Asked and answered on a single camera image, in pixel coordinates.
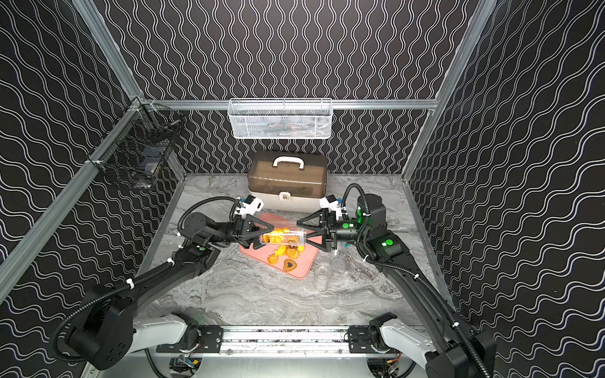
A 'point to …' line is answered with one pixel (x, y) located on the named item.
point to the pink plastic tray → (295, 261)
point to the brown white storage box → (287, 180)
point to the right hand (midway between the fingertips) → (300, 231)
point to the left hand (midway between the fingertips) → (270, 234)
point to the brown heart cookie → (288, 264)
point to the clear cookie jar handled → (338, 264)
